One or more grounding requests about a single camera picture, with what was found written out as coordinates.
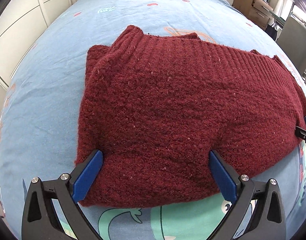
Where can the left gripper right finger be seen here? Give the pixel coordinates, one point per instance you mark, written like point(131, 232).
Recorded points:
point(268, 218)

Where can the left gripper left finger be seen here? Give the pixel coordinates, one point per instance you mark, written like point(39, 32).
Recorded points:
point(40, 220)

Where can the dark red knitted sweater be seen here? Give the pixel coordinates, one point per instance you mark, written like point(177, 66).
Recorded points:
point(156, 106)

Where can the blue cartoon print bedsheet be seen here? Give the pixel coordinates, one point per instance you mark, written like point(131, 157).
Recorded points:
point(39, 119)

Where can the grey black chair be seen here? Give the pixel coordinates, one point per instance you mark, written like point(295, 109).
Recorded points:
point(292, 40)

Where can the wooden drawer cabinet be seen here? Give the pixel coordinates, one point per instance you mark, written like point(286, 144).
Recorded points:
point(257, 11)

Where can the white wardrobe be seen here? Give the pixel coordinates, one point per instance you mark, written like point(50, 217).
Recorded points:
point(21, 23)

